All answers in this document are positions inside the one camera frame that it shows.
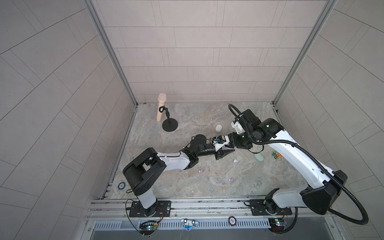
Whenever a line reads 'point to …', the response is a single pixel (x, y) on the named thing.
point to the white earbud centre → (235, 160)
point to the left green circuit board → (148, 227)
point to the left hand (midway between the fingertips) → (233, 147)
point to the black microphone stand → (169, 124)
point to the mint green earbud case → (259, 157)
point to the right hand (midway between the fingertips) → (228, 145)
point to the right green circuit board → (277, 225)
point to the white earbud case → (218, 128)
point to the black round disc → (232, 221)
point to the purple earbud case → (229, 148)
